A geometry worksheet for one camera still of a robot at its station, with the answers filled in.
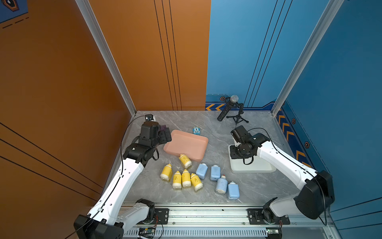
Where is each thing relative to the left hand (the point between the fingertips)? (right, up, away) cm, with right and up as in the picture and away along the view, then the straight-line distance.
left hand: (161, 129), depth 76 cm
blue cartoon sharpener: (+18, -2, +29) cm, 34 cm away
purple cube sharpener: (-5, +1, +27) cm, 27 cm away
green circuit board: (-5, -49, -5) cm, 49 cm away
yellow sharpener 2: (+13, -26, +2) cm, 29 cm away
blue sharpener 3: (+38, -32, 0) cm, 50 cm away
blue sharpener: (+21, -23, +6) cm, 32 cm away
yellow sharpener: (+8, -27, +2) cm, 28 cm away
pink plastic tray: (+10, -10, +26) cm, 30 cm away
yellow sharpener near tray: (+12, -18, +8) cm, 23 cm away
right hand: (+39, -14, +7) cm, 42 cm away
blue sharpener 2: (+29, -24, +4) cm, 38 cm away
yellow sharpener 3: (+18, -27, +1) cm, 33 cm away
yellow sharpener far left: (+2, -24, +5) cm, 24 cm away
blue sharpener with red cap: (+32, -28, -1) cm, 42 cm away
